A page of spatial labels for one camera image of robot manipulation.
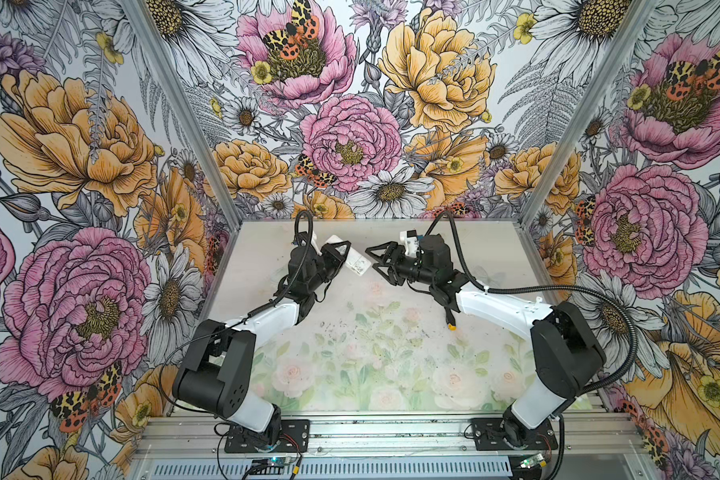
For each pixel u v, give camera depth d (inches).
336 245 32.7
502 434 27.5
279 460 28.2
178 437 29.9
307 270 26.6
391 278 30.7
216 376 17.4
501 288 22.9
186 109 34.7
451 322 36.5
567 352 18.1
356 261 32.8
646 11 28.1
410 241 31.3
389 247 29.7
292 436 28.9
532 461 28.2
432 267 26.5
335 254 30.6
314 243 31.4
